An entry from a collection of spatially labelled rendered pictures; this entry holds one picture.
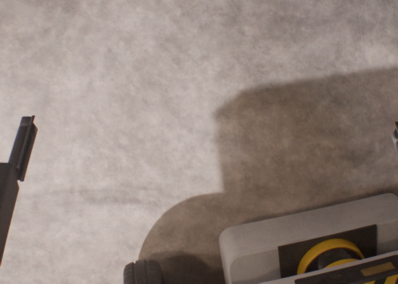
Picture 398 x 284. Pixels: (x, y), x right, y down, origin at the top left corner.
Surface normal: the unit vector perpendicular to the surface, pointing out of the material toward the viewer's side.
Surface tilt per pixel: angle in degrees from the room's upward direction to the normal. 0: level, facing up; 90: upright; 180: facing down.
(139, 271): 87
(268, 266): 0
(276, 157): 0
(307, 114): 0
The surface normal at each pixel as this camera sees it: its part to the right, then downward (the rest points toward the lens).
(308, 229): -0.15, -0.93
